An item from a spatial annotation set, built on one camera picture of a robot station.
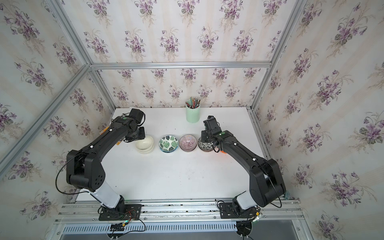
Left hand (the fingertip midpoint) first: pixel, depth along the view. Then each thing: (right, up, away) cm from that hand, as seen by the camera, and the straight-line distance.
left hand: (142, 137), depth 88 cm
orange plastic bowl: (+43, -2, -30) cm, 52 cm away
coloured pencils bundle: (+31, +23, +16) cm, 42 cm away
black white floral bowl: (+39, -7, +7) cm, 40 cm away
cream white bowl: (0, -6, +6) cm, 9 cm away
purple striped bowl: (+27, -4, +7) cm, 28 cm away
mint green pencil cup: (+30, +15, +18) cm, 38 cm away
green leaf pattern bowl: (+14, -5, +7) cm, 17 cm away
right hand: (+39, +2, 0) cm, 39 cm away
